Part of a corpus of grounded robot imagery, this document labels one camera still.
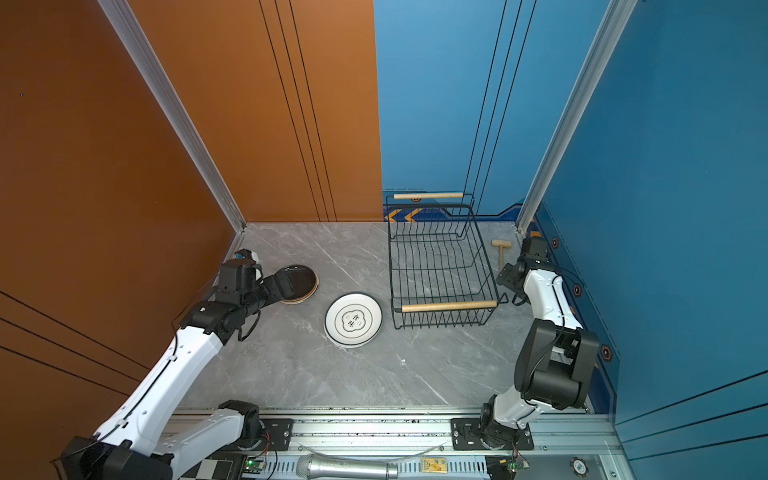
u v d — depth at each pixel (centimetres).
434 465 68
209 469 67
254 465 70
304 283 99
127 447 38
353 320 91
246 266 59
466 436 72
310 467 66
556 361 47
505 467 70
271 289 70
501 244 112
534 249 70
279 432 74
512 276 83
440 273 103
